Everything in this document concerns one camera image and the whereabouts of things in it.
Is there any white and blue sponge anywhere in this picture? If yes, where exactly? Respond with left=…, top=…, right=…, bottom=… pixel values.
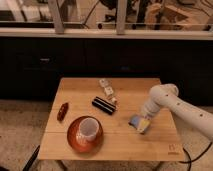
left=129, top=115, right=150, bottom=134

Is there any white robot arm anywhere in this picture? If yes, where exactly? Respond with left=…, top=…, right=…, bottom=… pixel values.
left=142, top=84, right=213, bottom=142

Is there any white ceramic cup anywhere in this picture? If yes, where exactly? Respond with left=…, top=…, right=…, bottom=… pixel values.
left=76, top=117, right=100, bottom=145

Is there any black striped rectangular box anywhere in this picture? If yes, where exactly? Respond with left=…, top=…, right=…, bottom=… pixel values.
left=92, top=97, right=116, bottom=115

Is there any wooden table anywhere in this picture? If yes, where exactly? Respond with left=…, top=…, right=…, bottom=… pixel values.
left=38, top=78, right=184, bottom=161

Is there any dark red oblong object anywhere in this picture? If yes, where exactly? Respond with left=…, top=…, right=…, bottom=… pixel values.
left=57, top=103, right=69, bottom=122

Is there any orange round plate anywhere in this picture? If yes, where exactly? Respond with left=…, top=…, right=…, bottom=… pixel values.
left=67, top=116, right=104, bottom=153

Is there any dark cabinet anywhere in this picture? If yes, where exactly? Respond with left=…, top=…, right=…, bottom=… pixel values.
left=0, top=37, right=213, bottom=106

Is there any white toy blocks chain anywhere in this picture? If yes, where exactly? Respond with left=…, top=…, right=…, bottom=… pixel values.
left=98, top=78, right=118, bottom=104

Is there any black cable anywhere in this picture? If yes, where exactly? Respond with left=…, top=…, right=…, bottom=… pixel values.
left=179, top=141, right=213, bottom=171

